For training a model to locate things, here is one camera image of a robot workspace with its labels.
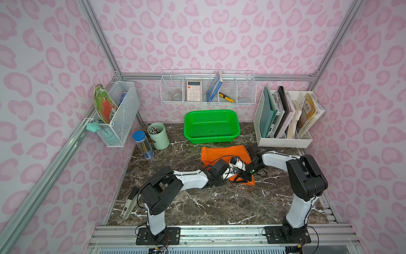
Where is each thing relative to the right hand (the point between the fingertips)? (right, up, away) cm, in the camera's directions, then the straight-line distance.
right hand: (236, 177), depth 91 cm
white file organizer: (+41, +26, +11) cm, 50 cm away
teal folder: (+16, +37, -4) cm, 40 cm away
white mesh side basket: (-59, +25, -18) cm, 67 cm away
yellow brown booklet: (+47, +41, +7) cm, 63 cm away
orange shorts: (-14, +11, +9) cm, 21 cm away
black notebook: (+27, +44, 0) cm, 52 cm away
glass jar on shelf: (-35, +48, +3) cm, 59 cm away
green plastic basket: (-14, +31, +26) cm, 43 cm away
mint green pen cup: (-46, +27, +2) cm, 53 cm away
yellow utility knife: (-4, +47, +7) cm, 48 cm away
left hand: (-8, +4, +2) cm, 10 cm away
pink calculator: (-25, +51, +4) cm, 57 cm away
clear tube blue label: (-53, +19, -1) cm, 56 cm away
